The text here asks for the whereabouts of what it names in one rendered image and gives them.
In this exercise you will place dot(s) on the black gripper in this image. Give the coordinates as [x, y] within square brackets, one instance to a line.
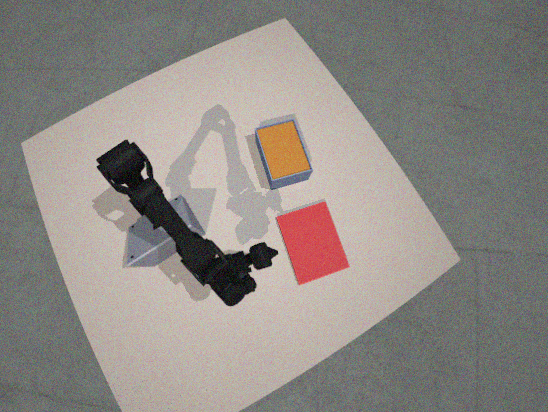
[259, 255]

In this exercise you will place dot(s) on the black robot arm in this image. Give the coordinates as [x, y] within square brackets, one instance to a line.
[123, 164]

